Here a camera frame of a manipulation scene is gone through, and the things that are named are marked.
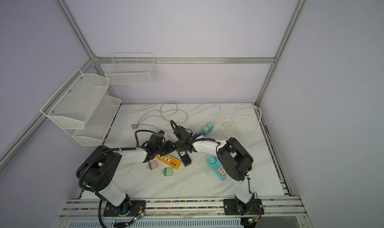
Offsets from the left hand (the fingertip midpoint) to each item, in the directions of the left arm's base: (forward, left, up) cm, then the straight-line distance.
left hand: (176, 148), depth 93 cm
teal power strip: (-13, -24, +1) cm, 27 cm away
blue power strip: (+11, -16, +1) cm, 20 cm away
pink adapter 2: (-16, -27, +5) cm, 32 cm away
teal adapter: (-10, -22, +6) cm, 25 cm away
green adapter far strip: (+11, -19, +5) cm, 22 cm away
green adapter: (-15, +4, 0) cm, 15 cm away
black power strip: (-7, -6, 0) cm, 9 cm away
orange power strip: (-8, +3, 0) cm, 9 cm away
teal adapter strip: (+14, -22, +5) cm, 27 cm away
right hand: (+2, -2, +2) cm, 3 cm away
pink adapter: (-11, +13, 0) cm, 17 cm away
